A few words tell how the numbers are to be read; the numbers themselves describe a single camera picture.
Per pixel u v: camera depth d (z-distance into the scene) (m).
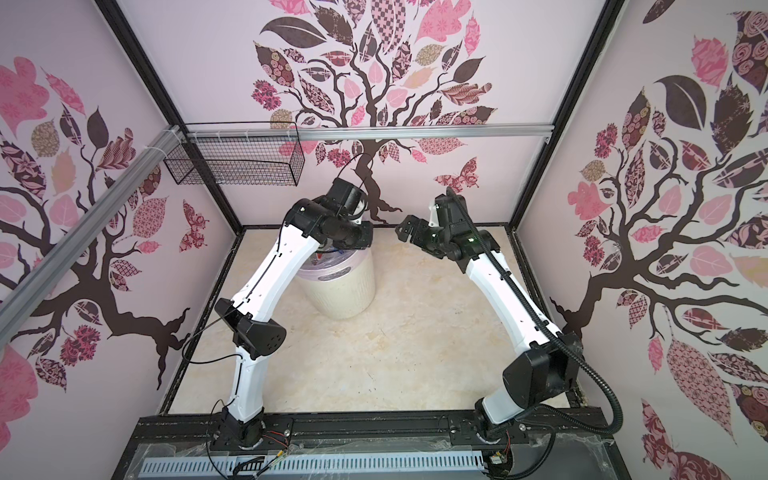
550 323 0.43
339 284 0.77
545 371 0.41
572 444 0.72
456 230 0.58
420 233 0.67
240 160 1.22
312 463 0.70
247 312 0.49
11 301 0.50
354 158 1.03
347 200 0.60
